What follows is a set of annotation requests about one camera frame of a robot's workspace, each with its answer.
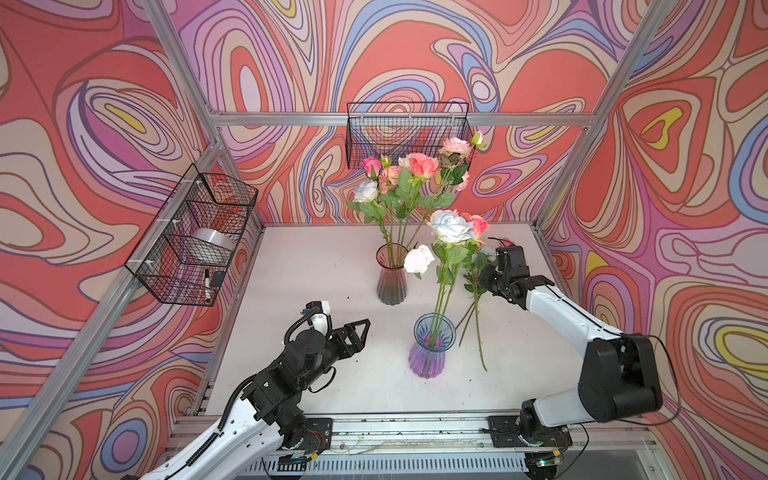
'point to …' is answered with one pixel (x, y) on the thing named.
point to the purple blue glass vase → (425, 361)
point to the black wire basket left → (184, 256)
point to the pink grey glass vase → (392, 282)
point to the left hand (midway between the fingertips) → (364, 327)
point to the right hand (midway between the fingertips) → (485, 282)
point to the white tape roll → (214, 236)
